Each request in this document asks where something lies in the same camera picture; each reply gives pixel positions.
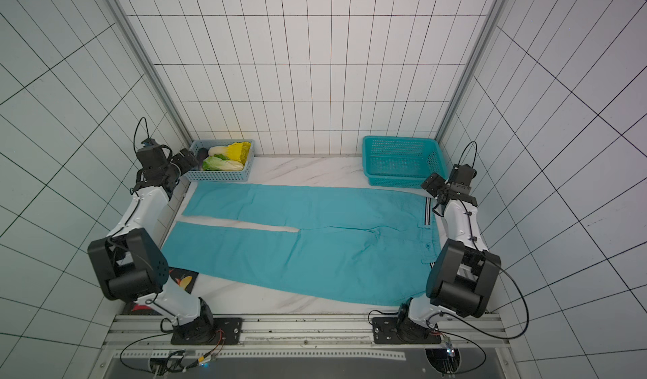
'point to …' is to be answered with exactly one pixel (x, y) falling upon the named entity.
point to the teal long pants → (371, 244)
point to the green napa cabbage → (221, 162)
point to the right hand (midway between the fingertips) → (427, 181)
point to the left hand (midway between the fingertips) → (184, 162)
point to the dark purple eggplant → (201, 154)
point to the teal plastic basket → (402, 161)
